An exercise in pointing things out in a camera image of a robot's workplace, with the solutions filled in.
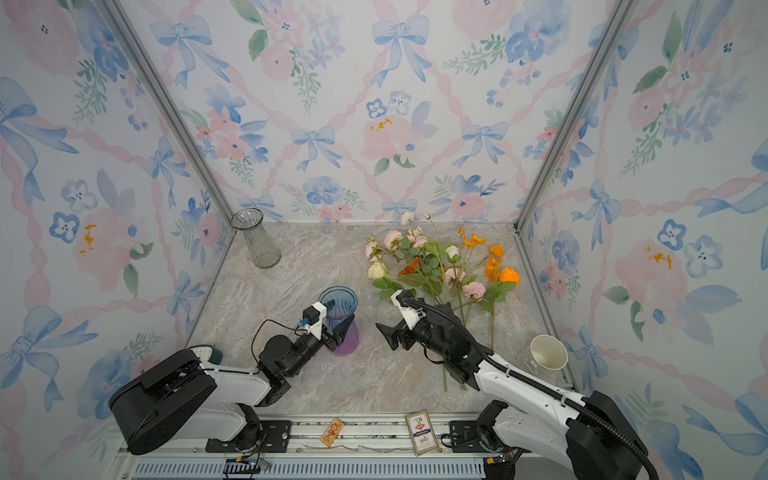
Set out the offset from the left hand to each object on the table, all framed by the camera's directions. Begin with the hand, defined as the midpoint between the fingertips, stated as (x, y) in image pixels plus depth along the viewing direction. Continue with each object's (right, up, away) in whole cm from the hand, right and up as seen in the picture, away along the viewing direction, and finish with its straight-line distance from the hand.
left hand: (344, 307), depth 78 cm
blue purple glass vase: (+1, +1, -3) cm, 3 cm away
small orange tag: (-2, -31, -3) cm, 31 cm away
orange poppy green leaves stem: (+49, +4, +23) cm, 55 cm away
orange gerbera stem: (+19, +9, +23) cm, 31 cm away
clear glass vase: (-32, +14, +29) cm, 45 cm away
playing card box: (+20, -30, -4) cm, 37 cm away
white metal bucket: (+57, -16, +8) cm, 60 cm away
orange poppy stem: (+48, +11, +28) cm, 57 cm away
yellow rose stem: (+8, +8, +25) cm, 28 cm away
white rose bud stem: (+34, +13, +25) cm, 44 cm away
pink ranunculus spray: (+16, +16, +29) cm, 37 cm away
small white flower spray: (+19, +28, +39) cm, 51 cm away
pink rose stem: (+39, +2, +20) cm, 44 cm away
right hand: (+12, -1, +1) cm, 12 cm away
